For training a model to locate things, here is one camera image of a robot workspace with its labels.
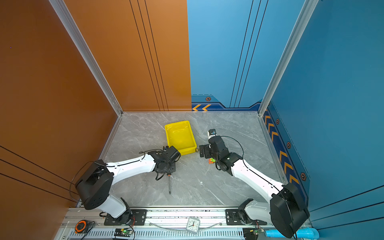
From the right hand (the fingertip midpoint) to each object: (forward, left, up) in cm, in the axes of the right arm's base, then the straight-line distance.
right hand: (206, 145), depth 84 cm
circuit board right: (-39, -22, -15) cm, 47 cm away
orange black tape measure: (-37, +59, -10) cm, 70 cm away
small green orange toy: (-3, -4, -12) cm, 13 cm away
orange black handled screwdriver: (-12, +21, -11) cm, 27 cm away
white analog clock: (-36, +7, -12) cm, 39 cm away
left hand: (-8, +20, -11) cm, 24 cm away
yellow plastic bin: (+17, +17, -13) cm, 28 cm away
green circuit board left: (-39, +41, -15) cm, 58 cm away
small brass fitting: (+4, +6, -11) cm, 13 cm away
